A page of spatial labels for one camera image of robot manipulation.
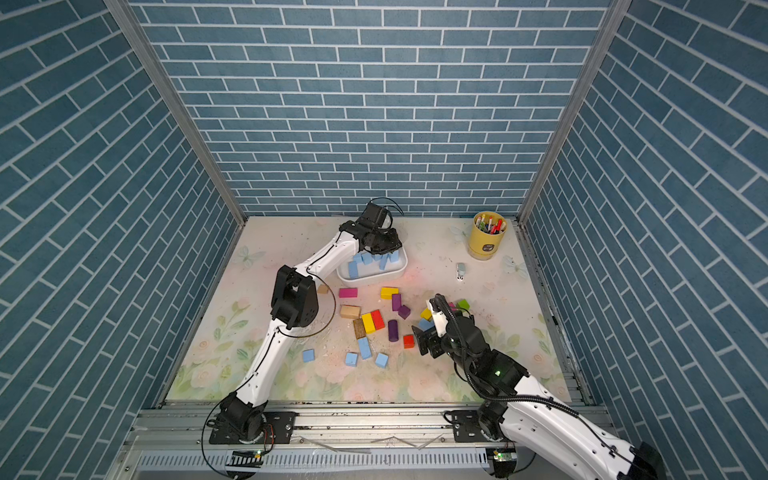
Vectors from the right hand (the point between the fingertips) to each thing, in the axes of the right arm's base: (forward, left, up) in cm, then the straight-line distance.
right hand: (431, 321), depth 78 cm
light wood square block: (+7, +25, -12) cm, 28 cm away
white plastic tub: (+25, +22, -12) cm, 36 cm away
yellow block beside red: (+5, +17, -12) cm, 22 cm away
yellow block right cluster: (+9, +1, -13) cm, 15 cm away
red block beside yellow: (+6, +16, -13) cm, 21 cm away
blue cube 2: (-7, +13, -12) cm, 19 cm away
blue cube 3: (-7, +34, -13) cm, 37 cm away
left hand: (+30, +8, -5) cm, 31 cm away
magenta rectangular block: (+14, +27, -12) cm, 32 cm away
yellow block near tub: (+14, +14, -11) cm, 23 cm away
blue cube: (-8, +21, -11) cm, 25 cm away
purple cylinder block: (+2, +10, -12) cm, 16 cm away
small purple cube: (+9, +8, -12) cm, 17 cm away
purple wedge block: (+12, +10, -12) cm, 20 cm away
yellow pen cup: (+37, -19, -3) cm, 42 cm away
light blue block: (+29, +13, -10) cm, 33 cm away
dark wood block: (+2, +21, -13) cm, 25 cm away
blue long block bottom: (-4, +18, -13) cm, 23 cm away
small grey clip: (+25, -11, -10) cm, 29 cm away
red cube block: (0, +6, -13) cm, 14 cm away
